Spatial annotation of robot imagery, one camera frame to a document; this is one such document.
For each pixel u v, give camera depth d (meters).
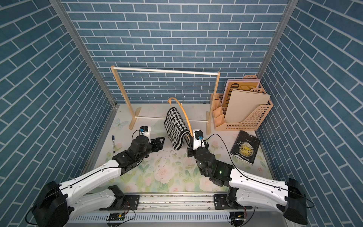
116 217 0.72
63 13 0.72
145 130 0.71
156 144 0.71
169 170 0.85
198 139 0.57
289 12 0.72
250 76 1.05
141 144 0.60
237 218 0.71
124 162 0.57
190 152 0.62
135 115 1.11
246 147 0.94
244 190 0.62
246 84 0.97
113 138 0.99
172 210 0.72
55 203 0.39
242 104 0.93
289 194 0.42
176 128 0.79
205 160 0.49
